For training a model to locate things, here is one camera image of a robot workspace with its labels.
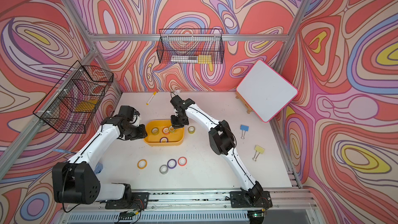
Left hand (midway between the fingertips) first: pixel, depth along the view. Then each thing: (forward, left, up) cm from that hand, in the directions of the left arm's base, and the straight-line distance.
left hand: (145, 134), depth 85 cm
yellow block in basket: (+4, +22, +20) cm, 30 cm away
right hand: (+7, -15, -6) cm, 18 cm away
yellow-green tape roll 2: (+6, -13, -5) cm, 15 cm away
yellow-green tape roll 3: (+9, -25, -10) cm, 28 cm away
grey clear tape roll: (-15, -10, -11) cm, 22 cm away
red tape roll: (+8, -9, -9) cm, 14 cm away
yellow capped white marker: (+41, +6, -10) cm, 43 cm away
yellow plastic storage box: (+7, -5, -10) cm, 13 cm away
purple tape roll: (+3, -7, -9) cm, 12 cm away
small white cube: (+43, -13, -8) cm, 46 cm away
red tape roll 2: (-11, -20, -11) cm, 25 cm away
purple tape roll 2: (-12, -14, -11) cm, 22 cm away
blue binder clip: (+9, -58, -8) cm, 59 cm away
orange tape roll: (-12, +2, -11) cm, 17 cm away
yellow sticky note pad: (-3, -66, -11) cm, 67 cm away
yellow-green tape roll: (+8, -2, -9) cm, 12 cm away
